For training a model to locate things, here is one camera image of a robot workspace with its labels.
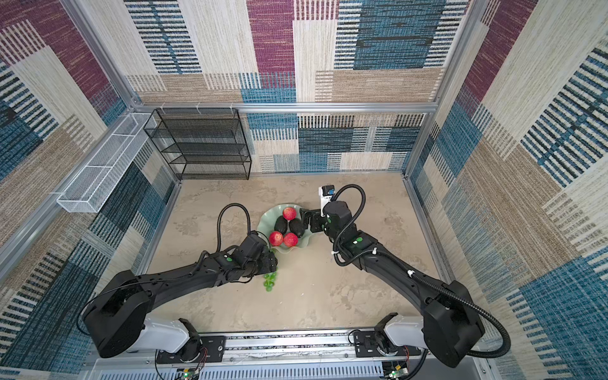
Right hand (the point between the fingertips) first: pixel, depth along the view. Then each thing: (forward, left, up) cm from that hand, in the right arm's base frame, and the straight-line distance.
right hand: (313, 211), depth 81 cm
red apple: (-1, +9, -16) cm, 19 cm away
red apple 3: (+9, +9, -13) cm, 19 cm away
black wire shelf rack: (+41, +49, -2) cm, 64 cm away
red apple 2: (-2, +14, -14) cm, 20 cm away
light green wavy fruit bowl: (+5, +19, -17) cm, 26 cm away
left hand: (-10, +15, -15) cm, 24 cm away
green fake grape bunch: (-16, +16, -18) cm, 29 cm away
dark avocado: (+5, +6, -17) cm, 19 cm away
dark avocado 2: (+6, +13, -17) cm, 23 cm away
